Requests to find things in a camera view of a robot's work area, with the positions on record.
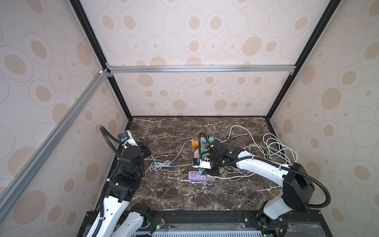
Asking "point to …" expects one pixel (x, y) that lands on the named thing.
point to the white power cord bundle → (271, 148)
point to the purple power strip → (194, 176)
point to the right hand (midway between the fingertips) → (203, 168)
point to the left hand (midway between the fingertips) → (142, 137)
